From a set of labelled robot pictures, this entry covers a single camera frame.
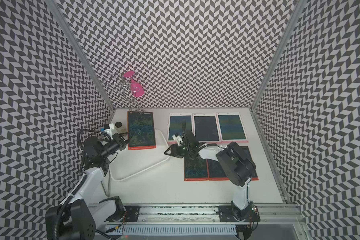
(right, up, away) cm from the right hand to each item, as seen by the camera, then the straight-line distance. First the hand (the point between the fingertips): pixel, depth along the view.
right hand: (167, 156), depth 86 cm
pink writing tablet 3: (+43, +16, +18) cm, 49 cm away
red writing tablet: (-14, +18, -6) cm, 24 cm away
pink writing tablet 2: (+25, +16, +19) cm, 35 cm away
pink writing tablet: (+3, +18, +22) cm, 28 cm away
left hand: (-16, +14, -10) cm, 23 cm away
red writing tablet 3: (+29, -10, +2) cm, 30 cm away
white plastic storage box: (-23, -5, +1) cm, 24 cm away
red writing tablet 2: (+17, -8, +2) cm, 19 cm away
